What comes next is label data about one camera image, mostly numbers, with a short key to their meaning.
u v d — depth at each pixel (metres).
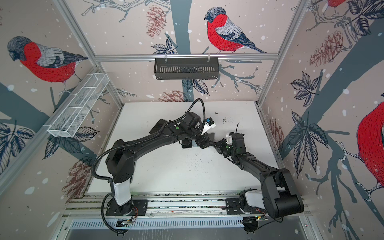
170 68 1.07
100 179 0.47
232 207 0.73
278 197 0.42
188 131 0.68
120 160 0.47
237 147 0.70
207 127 0.73
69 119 0.72
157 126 1.07
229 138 0.84
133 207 0.72
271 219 0.69
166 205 0.76
